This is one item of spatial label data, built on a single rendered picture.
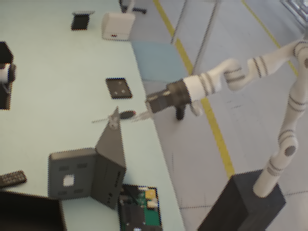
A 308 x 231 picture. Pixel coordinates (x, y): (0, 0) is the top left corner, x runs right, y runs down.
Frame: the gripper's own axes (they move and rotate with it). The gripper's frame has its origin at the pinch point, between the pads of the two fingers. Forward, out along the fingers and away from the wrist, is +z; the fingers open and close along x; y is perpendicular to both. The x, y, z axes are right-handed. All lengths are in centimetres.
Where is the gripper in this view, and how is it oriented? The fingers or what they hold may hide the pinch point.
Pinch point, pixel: (130, 120)
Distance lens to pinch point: 142.2
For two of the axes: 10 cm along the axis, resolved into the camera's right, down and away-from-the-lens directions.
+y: -3.3, -9.2, -2.2
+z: -9.4, 3.5, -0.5
